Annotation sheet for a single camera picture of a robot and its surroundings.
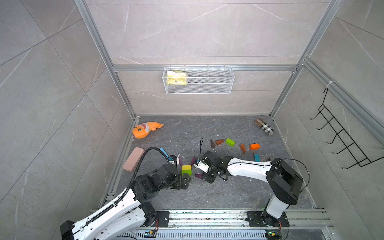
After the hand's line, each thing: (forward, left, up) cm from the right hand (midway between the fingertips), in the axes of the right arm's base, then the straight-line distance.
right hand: (205, 174), depth 87 cm
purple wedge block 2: (+10, +6, +1) cm, 12 cm away
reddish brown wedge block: (+24, -11, 0) cm, 26 cm away
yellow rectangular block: (+4, +12, +2) cm, 13 cm away
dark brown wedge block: (+21, -6, 0) cm, 22 cm away
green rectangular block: (+2, +11, 0) cm, 12 cm away
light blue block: (+17, +28, 0) cm, 33 cm away
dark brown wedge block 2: (+9, -41, 0) cm, 42 cm away
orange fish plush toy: (+30, +42, +7) cm, 52 cm away
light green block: (+22, -19, +1) cm, 29 cm away
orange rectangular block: (+20, -36, -2) cm, 41 cm away
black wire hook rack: (+9, -62, +30) cm, 70 cm away
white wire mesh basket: (+55, +5, +29) cm, 62 cm away
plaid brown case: (+36, -46, +1) cm, 59 cm away
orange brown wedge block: (+19, -26, 0) cm, 33 cm away
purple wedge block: (+10, +16, -2) cm, 19 cm away
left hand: (-6, +11, +14) cm, 19 cm away
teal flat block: (+11, -34, -1) cm, 36 cm away
